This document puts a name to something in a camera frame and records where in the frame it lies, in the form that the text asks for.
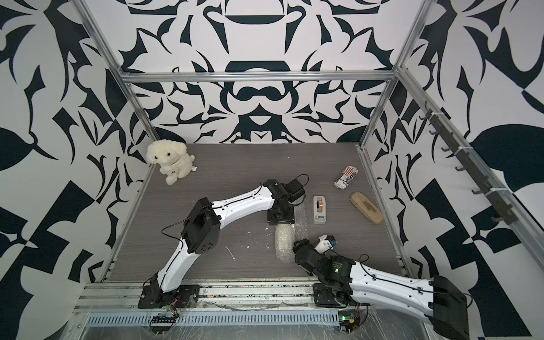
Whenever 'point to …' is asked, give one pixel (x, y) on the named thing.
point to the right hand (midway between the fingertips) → (292, 248)
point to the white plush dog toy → (173, 159)
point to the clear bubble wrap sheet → (288, 235)
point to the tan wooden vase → (369, 210)
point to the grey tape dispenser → (319, 218)
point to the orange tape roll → (321, 205)
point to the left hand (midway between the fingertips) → (286, 219)
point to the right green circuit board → (348, 320)
